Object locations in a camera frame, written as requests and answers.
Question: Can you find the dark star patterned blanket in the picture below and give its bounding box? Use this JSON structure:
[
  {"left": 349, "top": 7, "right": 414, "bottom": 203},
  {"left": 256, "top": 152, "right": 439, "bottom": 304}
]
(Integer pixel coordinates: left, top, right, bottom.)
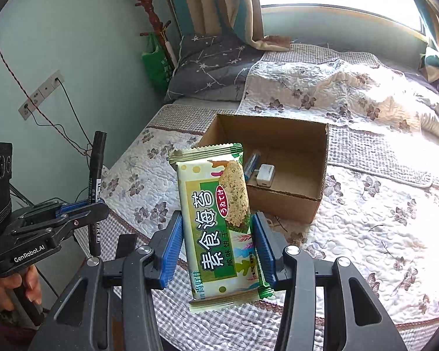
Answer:
[{"left": 165, "top": 34, "right": 264, "bottom": 103}]

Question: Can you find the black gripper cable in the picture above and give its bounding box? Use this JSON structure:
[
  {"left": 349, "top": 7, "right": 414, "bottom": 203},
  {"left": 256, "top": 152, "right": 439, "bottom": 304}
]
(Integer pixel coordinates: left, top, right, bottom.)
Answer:
[{"left": 0, "top": 28, "right": 96, "bottom": 205}]

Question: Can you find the wooden coat rack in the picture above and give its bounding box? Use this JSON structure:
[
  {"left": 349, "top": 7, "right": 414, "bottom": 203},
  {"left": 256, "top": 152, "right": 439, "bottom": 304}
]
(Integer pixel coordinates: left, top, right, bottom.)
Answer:
[{"left": 135, "top": 0, "right": 180, "bottom": 69}]

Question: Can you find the green bag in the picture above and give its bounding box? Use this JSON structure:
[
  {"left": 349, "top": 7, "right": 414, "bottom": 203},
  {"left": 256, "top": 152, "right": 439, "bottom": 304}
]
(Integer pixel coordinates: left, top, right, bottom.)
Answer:
[{"left": 142, "top": 32, "right": 172, "bottom": 94}]

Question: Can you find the beige teal curtain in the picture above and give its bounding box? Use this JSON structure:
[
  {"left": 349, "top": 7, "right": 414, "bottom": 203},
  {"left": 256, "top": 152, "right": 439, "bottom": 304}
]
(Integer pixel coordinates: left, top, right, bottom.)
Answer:
[{"left": 171, "top": 0, "right": 291, "bottom": 51}]

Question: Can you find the green seaweed cracker packet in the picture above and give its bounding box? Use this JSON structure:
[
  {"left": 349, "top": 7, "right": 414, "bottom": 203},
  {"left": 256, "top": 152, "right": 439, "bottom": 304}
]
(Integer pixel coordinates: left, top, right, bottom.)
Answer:
[{"left": 169, "top": 143, "right": 273, "bottom": 312}]

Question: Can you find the person's left hand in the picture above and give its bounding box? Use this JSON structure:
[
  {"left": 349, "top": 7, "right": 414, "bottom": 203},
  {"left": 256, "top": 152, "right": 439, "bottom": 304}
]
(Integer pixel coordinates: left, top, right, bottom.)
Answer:
[{"left": 0, "top": 265, "right": 42, "bottom": 312}]

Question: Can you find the floral quilted bedspread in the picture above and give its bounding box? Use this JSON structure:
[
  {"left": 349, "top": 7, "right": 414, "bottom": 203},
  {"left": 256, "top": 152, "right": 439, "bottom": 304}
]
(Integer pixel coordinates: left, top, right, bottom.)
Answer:
[{"left": 76, "top": 43, "right": 439, "bottom": 351}]

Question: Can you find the brown cardboard box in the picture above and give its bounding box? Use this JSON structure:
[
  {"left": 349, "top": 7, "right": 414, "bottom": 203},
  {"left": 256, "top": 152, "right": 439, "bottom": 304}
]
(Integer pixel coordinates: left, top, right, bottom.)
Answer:
[{"left": 198, "top": 114, "right": 328, "bottom": 224}]

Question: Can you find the white power adapter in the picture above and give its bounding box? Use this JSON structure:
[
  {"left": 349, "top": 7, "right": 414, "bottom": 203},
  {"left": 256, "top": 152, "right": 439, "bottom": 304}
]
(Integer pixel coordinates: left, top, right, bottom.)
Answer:
[{"left": 256, "top": 164, "right": 276, "bottom": 188}]

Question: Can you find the white wall socket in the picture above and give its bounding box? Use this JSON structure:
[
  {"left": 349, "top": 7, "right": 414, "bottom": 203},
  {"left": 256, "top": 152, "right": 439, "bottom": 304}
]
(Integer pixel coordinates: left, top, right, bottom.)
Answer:
[{"left": 18, "top": 70, "right": 64, "bottom": 121}]

